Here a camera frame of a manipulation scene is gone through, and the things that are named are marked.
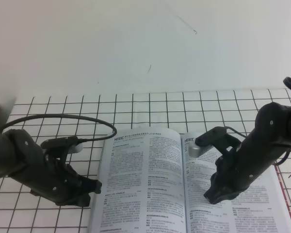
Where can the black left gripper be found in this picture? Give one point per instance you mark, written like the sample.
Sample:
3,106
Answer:
49,176

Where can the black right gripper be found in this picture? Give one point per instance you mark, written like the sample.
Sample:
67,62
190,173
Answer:
241,162

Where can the HEEC show catalogue book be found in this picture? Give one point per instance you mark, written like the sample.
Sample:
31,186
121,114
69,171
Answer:
150,184

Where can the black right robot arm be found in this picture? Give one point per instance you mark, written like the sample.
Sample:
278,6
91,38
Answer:
275,120

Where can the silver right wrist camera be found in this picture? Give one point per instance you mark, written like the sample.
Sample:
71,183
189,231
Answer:
215,138

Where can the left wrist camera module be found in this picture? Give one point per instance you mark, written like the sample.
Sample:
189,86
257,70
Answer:
71,144

